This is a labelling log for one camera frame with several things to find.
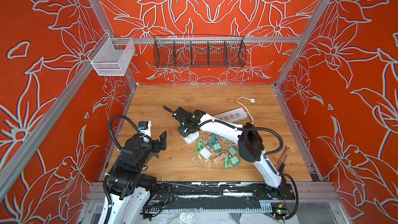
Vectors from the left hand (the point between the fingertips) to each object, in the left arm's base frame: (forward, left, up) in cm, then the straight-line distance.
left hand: (155, 130), depth 69 cm
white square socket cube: (+7, -16, -20) cm, 26 cm away
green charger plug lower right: (-5, -40, -20) cm, 45 cm away
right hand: (+10, -9, -16) cm, 21 cm away
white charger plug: (-1, -24, -21) cm, 32 cm away
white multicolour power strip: (+24, -41, -20) cm, 51 cm away
